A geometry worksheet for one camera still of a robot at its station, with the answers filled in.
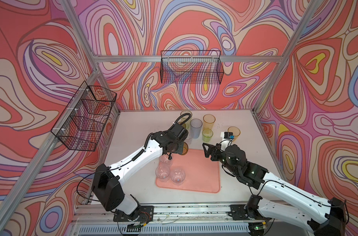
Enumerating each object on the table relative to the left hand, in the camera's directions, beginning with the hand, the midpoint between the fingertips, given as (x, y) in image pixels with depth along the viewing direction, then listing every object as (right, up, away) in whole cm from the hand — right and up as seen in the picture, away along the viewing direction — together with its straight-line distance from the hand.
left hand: (180, 147), depth 80 cm
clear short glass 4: (-1, -18, +4) cm, 18 cm away
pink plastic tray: (+13, -17, +4) cm, 21 cm away
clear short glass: (-11, -16, +5) cm, 20 cm away
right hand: (+15, 0, -6) cm, 16 cm away
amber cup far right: (+37, +8, +16) cm, 41 cm away
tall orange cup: (+19, +15, +16) cm, 29 cm away
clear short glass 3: (+6, +1, +18) cm, 19 cm away
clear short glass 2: (-10, -10, +11) cm, 18 cm away
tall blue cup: (+11, +12, +18) cm, 24 cm away
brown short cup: (+2, +1, -10) cm, 10 cm away
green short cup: (+19, +6, +21) cm, 29 cm away
